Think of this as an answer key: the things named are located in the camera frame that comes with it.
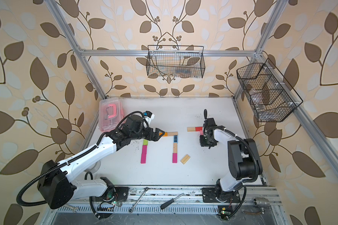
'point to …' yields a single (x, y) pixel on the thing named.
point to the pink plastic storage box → (111, 114)
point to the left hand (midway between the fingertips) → (156, 129)
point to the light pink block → (201, 132)
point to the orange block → (165, 135)
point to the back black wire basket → (177, 61)
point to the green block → (145, 142)
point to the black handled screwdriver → (169, 202)
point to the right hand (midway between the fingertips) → (204, 143)
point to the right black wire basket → (271, 98)
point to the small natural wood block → (185, 159)
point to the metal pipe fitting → (262, 201)
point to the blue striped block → (175, 138)
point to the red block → (198, 128)
